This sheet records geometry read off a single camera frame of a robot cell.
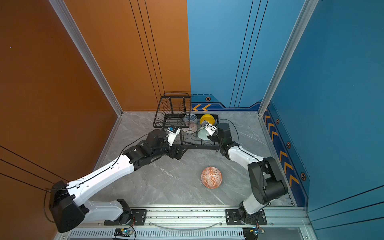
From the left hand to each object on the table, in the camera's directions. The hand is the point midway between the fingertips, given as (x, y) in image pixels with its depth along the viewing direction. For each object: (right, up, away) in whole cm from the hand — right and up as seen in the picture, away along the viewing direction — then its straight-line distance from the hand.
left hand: (181, 143), depth 76 cm
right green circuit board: (+33, -42, -7) cm, 54 cm away
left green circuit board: (-27, -42, -5) cm, 51 cm away
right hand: (+17, +10, +14) cm, 24 cm away
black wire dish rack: (+8, +5, +29) cm, 30 cm away
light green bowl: (+12, +4, +13) cm, 18 cm away
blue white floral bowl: (+3, +15, +33) cm, 36 cm away
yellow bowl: (+16, +15, +32) cm, 39 cm away
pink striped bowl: (+4, +8, +5) cm, 10 cm away
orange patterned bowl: (+16, -21, +8) cm, 28 cm away
